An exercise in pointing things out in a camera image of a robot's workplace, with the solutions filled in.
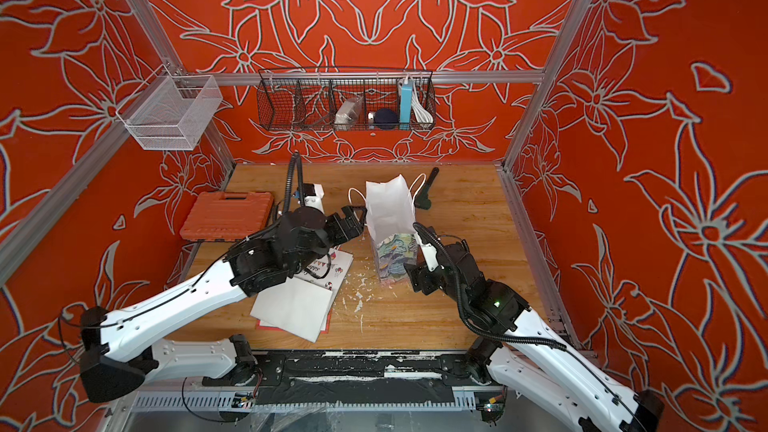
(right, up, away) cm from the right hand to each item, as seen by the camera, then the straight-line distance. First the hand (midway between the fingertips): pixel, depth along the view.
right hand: (412, 258), depth 73 cm
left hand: (-13, +12, -5) cm, 18 cm away
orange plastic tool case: (-63, +8, +25) cm, 68 cm away
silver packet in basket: (-19, +42, +20) cm, 50 cm away
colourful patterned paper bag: (-4, +5, +23) cm, 24 cm away
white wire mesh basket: (-74, +42, +19) cm, 87 cm away
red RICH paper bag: (-41, -20, +8) cm, 46 cm away
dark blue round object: (-6, +40, +23) cm, 47 cm away
